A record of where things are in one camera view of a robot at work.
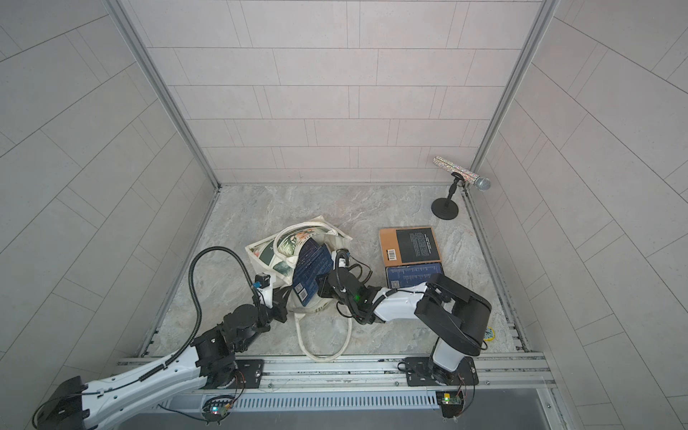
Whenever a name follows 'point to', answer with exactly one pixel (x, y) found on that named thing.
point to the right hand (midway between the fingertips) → (315, 281)
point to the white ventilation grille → (311, 400)
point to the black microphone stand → (447, 209)
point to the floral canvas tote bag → (273, 256)
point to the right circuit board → (451, 403)
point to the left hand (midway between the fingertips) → (297, 286)
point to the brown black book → (408, 245)
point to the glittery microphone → (469, 177)
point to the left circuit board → (217, 408)
